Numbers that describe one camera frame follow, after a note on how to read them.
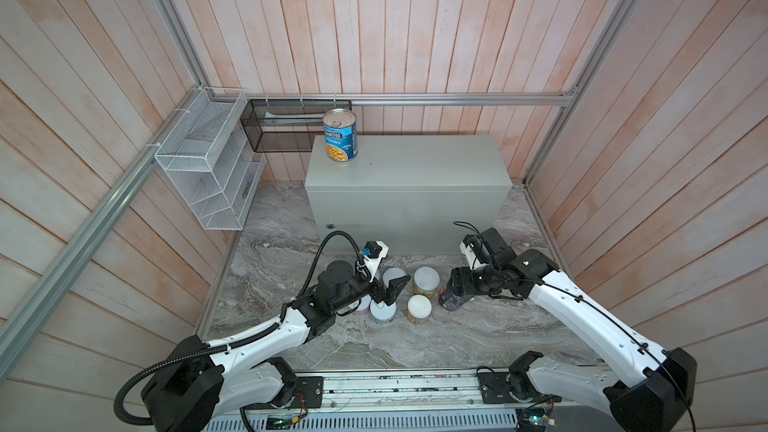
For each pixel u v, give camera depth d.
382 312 0.82
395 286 0.66
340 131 0.71
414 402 0.73
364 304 0.69
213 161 0.69
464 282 0.67
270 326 0.51
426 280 0.85
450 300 0.77
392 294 0.66
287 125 1.05
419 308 0.81
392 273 0.88
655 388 0.38
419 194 0.99
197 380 0.40
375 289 0.67
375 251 0.64
